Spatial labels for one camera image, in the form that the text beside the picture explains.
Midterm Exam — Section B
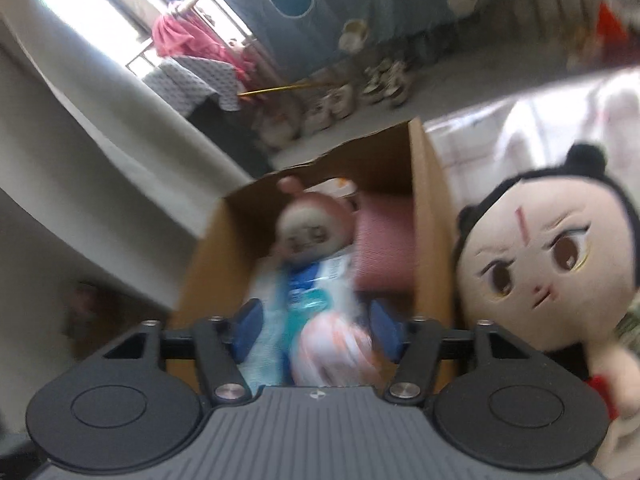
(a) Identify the orange white striped cloth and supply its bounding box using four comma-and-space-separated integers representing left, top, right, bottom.
290, 311, 381, 387

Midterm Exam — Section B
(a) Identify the pink round plush toy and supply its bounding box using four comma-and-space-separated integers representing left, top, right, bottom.
272, 177, 356, 266

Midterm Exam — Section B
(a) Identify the black-haired plush doll red top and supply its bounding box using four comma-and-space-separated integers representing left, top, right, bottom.
454, 143, 639, 469

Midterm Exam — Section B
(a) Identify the brown cardboard box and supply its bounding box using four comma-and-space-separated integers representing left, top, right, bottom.
169, 116, 459, 391

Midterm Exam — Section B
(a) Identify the left white curtain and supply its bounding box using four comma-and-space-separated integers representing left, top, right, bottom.
1, 0, 250, 308

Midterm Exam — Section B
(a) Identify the white slippers pair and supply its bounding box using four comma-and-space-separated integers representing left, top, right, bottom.
303, 84, 356, 136

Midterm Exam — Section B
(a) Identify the yellow broom stick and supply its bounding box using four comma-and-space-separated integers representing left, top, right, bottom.
237, 81, 338, 98

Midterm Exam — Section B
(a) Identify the polka dot hanging cloth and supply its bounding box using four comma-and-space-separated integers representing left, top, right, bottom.
142, 55, 244, 117

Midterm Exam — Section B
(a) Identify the white sneakers pair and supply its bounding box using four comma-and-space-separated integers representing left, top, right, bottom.
360, 58, 411, 108

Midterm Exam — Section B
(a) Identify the pink hanging garment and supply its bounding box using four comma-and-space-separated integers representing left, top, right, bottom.
151, 14, 255, 84

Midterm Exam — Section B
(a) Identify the blue patterned hanging blanket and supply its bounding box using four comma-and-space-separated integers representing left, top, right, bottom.
199, 0, 572, 84

